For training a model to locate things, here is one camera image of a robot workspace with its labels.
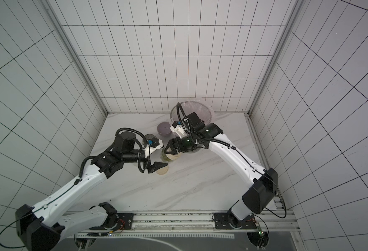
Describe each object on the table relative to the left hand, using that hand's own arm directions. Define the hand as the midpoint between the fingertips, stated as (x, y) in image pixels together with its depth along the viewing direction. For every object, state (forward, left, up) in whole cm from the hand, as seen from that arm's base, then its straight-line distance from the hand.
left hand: (161, 156), depth 71 cm
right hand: (+5, -5, +2) cm, 7 cm away
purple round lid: (+32, +4, -20) cm, 37 cm away
